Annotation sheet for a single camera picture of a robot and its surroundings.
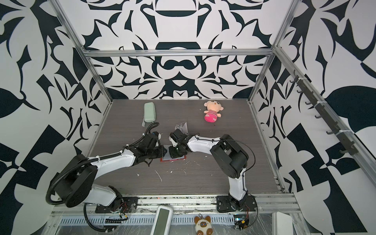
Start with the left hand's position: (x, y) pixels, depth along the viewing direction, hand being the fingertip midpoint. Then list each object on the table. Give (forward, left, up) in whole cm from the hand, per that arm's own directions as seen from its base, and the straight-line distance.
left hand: (167, 148), depth 88 cm
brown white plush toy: (-38, -18, -1) cm, 42 cm away
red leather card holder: (-4, +1, -3) cm, 5 cm away
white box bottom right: (-38, -52, 0) cm, 65 cm away
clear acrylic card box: (+15, -9, 0) cm, 18 cm away
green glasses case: (+30, +15, -2) cm, 34 cm away
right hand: (-2, -2, -4) cm, 4 cm away
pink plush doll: (+30, -31, +1) cm, 43 cm away
